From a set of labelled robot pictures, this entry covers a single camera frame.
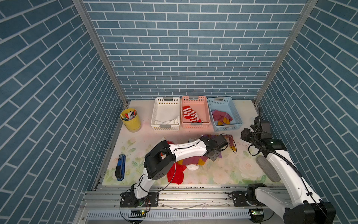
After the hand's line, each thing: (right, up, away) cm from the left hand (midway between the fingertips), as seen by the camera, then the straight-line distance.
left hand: (215, 155), depth 86 cm
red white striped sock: (-15, +26, +22) cm, 37 cm away
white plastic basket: (-35, +26, +26) cm, 50 cm away
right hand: (+17, +15, -5) cm, 23 cm away
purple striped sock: (+12, +9, +12) cm, 20 cm away
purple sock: (+9, +23, +19) cm, 31 cm away
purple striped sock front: (-9, -3, 0) cm, 10 cm away
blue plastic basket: (+17, +34, +34) cm, 51 cm away
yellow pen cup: (-57, +24, +9) cm, 63 cm away
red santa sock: (-24, -10, -5) cm, 27 cm away
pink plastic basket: (-7, +35, +33) cm, 49 cm away
